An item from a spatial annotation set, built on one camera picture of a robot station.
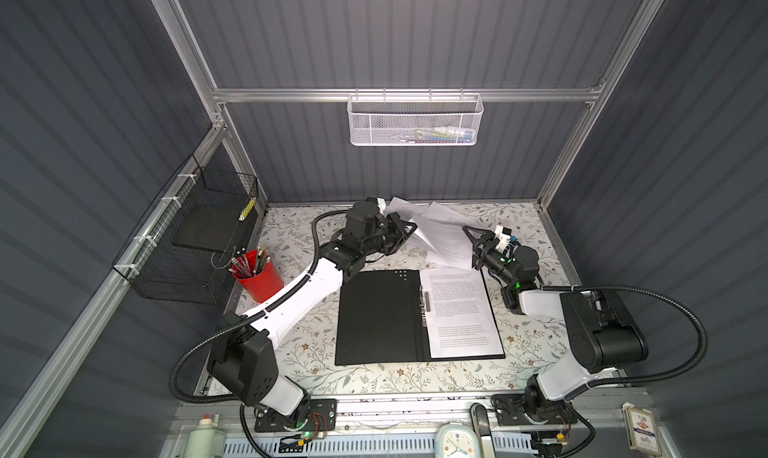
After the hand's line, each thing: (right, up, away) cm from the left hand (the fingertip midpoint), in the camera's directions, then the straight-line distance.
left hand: (421, 223), depth 75 cm
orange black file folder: (-11, -30, +17) cm, 36 cm away
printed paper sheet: (+14, -30, +14) cm, 36 cm away
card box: (+52, -49, -5) cm, 71 cm away
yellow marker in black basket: (-47, +3, +6) cm, 48 cm away
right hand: (+13, -4, +9) cm, 16 cm away
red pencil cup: (-45, -14, +8) cm, 48 cm away
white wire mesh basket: (+3, +45, +49) cm, 66 cm away
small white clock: (+7, -50, -7) cm, 51 cm away
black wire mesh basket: (-58, -6, -3) cm, 59 cm away
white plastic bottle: (-48, -48, -10) cm, 68 cm away
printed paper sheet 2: (-1, +7, +45) cm, 45 cm away
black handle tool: (+14, -47, -6) cm, 50 cm away
